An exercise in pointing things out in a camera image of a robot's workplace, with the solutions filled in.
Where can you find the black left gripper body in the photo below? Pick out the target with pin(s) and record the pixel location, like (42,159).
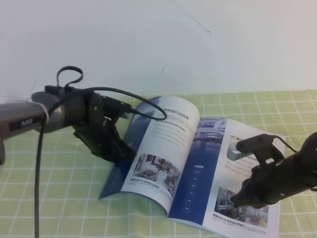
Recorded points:
(97,132)

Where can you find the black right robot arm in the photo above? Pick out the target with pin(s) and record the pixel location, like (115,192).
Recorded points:
(304,166)

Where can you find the silver camera on right wrist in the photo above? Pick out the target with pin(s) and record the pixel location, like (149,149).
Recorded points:
(261,146)

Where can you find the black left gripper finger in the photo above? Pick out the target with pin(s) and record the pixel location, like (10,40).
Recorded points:
(122,152)

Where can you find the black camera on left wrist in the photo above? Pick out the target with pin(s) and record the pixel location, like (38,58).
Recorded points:
(114,109)

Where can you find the blue and white book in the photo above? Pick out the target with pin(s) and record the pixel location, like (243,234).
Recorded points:
(181,163)

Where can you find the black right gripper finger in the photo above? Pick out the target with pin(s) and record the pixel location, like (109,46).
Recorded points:
(240,199)

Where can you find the green checkered tablecloth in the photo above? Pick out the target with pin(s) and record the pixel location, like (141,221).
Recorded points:
(72,178)

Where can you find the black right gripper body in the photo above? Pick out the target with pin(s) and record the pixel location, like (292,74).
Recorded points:
(269,185)

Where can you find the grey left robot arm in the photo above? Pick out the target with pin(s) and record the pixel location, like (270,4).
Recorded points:
(21,117)

